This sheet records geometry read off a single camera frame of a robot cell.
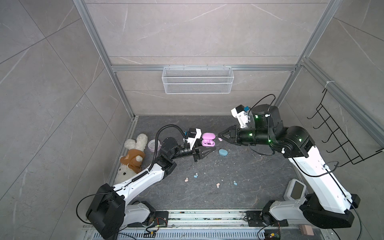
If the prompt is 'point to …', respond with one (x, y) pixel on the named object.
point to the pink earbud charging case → (208, 139)
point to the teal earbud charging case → (223, 152)
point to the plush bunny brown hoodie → (130, 162)
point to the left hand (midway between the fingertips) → (214, 143)
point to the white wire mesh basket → (198, 80)
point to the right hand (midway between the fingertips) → (218, 134)
